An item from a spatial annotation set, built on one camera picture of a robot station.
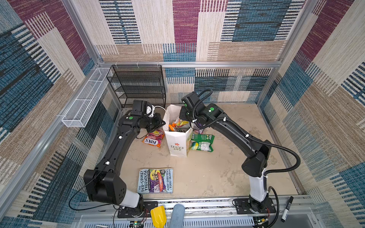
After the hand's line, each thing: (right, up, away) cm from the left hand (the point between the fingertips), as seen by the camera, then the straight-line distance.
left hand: (166, 120), depth 78 cm
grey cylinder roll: (+6, -46, -10) cm, 48 cm away
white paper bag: (+6, -12, 0) cm, 14 cm away
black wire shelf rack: (-25, +28, +30) cm, 48 cm away
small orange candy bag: (+7, -2, +3) cm, 8 cm away
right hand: (+9, +2, 0) cm, 9 cm away
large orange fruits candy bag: (+2, -4, +4) cm, 6 cm away
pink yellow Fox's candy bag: (-10, -12, +18) cm, 24 cm away
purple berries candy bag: (+20, -8, +24) cm, 32 cm away
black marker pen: (+59, -47, -8) cm, 76 cm away
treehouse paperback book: (-6, -34, +3) cm, 35 cm away
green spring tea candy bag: (+21, -15, +17) cm, 31 cm away
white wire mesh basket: (-56, +11, +18) cm, 60 cm away
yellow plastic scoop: (-3, -47, -7) cm, 48 cm away
